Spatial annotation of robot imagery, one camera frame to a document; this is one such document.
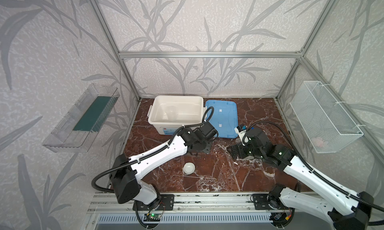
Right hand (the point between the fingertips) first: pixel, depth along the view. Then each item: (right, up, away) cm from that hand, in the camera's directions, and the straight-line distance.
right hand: (234, 140), depth 76 cm
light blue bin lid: (-1, +12, +35) cm, 37 cm away
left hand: (-13, -1, +2) cm, 13 cm away
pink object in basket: (+41, 0, -3) cm, 41 cm away
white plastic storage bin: (-24, +15, +30) cm, 42 cm away
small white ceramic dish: (-24, -17, +8) cm, 31 cm away
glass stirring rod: (-20, -22, +6) cm, 30 cm away
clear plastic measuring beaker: (-38, +15, +29) cm, 50 cm away
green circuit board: (-41, -36, -4) cm, 55 cm away
